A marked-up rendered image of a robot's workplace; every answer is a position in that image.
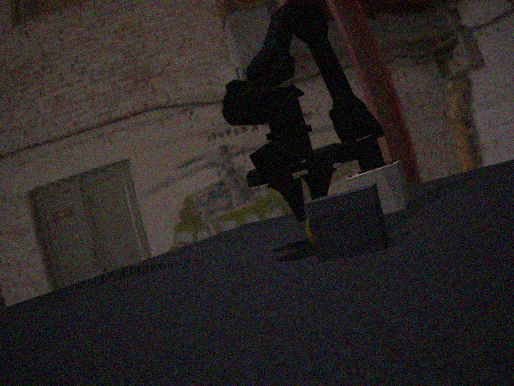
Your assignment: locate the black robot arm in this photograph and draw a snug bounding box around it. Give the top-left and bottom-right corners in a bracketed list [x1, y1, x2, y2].
[221, 2, 388, 175]

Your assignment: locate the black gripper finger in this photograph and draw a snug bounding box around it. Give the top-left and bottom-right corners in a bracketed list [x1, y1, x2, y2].
[301, 168, 336, 201]
[266, 177, 305, 222]

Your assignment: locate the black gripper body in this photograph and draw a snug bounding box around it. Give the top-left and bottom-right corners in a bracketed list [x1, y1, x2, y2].
[246, 119, 357, 188]

